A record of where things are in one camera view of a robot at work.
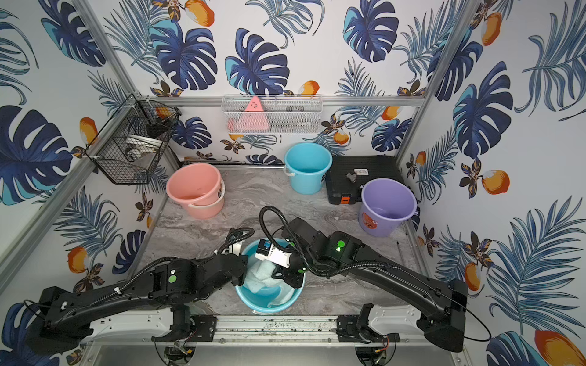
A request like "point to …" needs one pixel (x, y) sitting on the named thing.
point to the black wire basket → (132, 142)
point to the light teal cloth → (259, 276)
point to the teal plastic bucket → (260, 300)
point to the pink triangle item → (254, 117)
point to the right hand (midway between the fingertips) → (274, 270)
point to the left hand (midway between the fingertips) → (254, 261)
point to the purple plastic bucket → (386, 205)
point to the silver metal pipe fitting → (352, 177)
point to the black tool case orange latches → (339, 189)
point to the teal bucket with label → (306, 163)
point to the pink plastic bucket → (198, 187)
